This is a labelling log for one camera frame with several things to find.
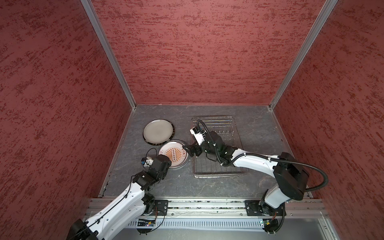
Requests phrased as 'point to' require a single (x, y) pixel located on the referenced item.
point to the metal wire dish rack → (204, 167)
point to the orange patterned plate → (179, 156)
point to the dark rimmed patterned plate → (157, 144)
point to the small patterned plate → (178, 154)
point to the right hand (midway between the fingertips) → (187, 145)
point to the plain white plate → (157, 131)
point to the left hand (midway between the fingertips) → (169, 163)
